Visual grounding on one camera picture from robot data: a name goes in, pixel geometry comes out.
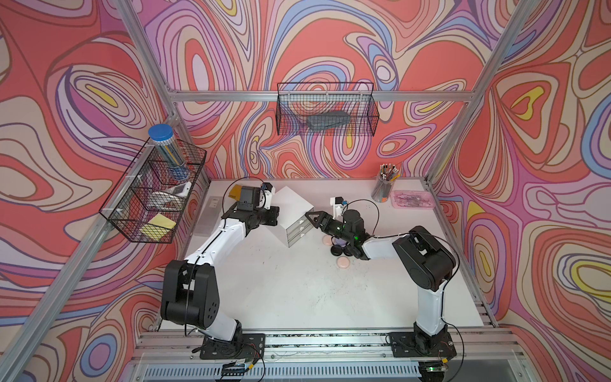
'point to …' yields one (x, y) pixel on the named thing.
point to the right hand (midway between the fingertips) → (309, 222)
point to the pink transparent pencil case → (409, 199)
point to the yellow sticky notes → (157, 227)
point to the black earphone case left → (336, 250)
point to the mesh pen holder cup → (384, 185)
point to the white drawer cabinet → (292, 222)
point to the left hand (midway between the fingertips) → (279, 212)
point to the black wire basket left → (149, 200)
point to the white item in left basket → (181, 189)
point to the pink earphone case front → (343, 262)
